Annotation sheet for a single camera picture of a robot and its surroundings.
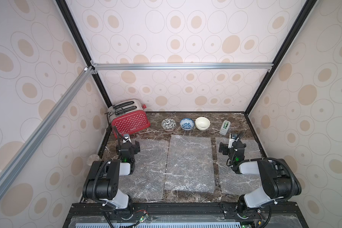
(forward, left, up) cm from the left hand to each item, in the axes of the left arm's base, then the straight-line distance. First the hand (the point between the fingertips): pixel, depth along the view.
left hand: (131, 140), depth 93 cm
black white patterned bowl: (+19, -24, -6) cm, 31 cm away
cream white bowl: (+20, -50, -6) cm, 54 cm away
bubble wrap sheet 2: (-14, -38, -7) cm, 41 cm away
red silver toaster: (+13, +3, +9) cm, 16 cm away
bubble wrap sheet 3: (-24, -61, -8) cm, 67 cm away
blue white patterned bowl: (+20, -38, -6) cm, 43 cm away
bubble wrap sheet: (-24, -12, -8) cm, 28 cm away
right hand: (0, -69, -2) cm, 69 cm away
